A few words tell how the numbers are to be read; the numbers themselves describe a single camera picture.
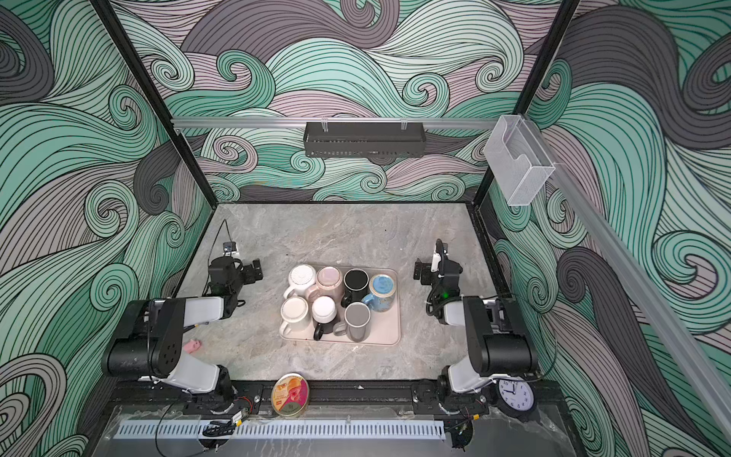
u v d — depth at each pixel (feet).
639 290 1.70
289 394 2.34
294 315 2.68
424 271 2.79
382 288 2.66
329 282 2.74
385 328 2.82
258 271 2.87
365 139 3.28
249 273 2.81
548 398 2.40
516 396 2.35
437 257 2.71
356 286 2.82
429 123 3.08
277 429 2.29
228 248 2.67
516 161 2.56
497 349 1.46
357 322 2.51
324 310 2.62
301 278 2.88
